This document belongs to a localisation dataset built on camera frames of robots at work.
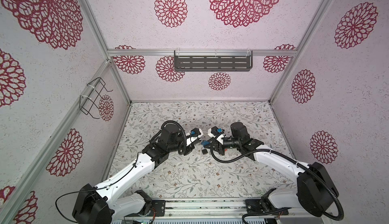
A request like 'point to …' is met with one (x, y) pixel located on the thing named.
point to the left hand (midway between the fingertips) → (198, 141)
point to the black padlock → (204, 151)
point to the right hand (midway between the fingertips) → (204, 141)
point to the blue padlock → (204, 143)
